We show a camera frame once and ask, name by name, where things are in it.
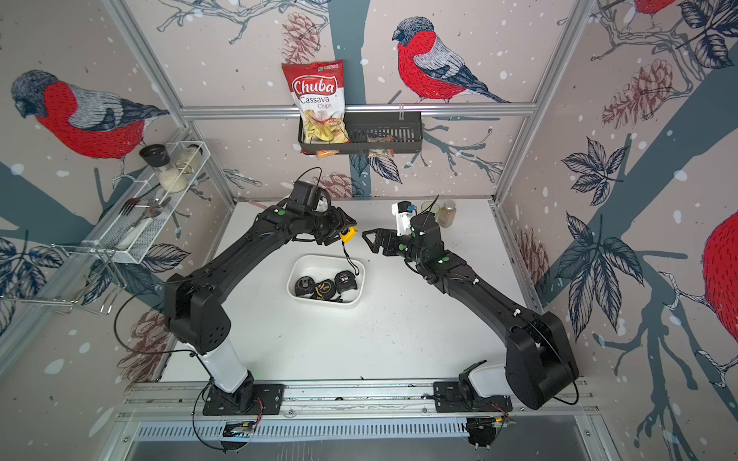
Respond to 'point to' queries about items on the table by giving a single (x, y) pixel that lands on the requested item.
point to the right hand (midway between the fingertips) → (372, 234)
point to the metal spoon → (154, 211)
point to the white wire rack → (151, 203)
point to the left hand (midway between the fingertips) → (358, 221)
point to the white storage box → (322, 267)
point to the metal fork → (130, 205)
